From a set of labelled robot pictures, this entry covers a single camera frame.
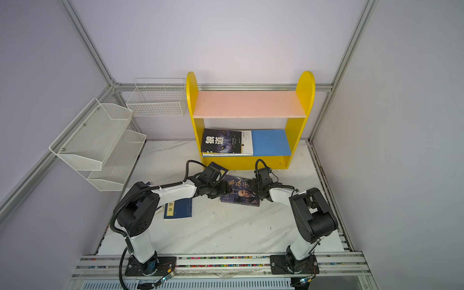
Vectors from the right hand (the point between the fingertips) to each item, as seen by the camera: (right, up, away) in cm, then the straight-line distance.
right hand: (251, 186), depth 96 cm
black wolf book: (-15, +24, -3) cm, 29 cm away
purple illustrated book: (-6, -3, -3) cm, 8 cm away
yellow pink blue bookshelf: (+13, +21, +2) cm, 25 cm away
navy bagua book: (-18, +10, +6) cm, 22 cm away
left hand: (-12, -2, -5) cm, 14 cm away
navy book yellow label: (-37, -10, -9) cm, 39 cm away
